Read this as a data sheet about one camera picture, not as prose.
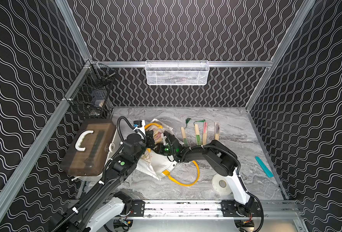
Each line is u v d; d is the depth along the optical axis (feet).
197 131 3.48
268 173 2.82
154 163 2.90
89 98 3.11
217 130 3.45
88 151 2.52
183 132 3.40
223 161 1.83
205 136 3.38
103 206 1.87
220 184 2.68
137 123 2.06
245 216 2.19
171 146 2.51
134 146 1.78
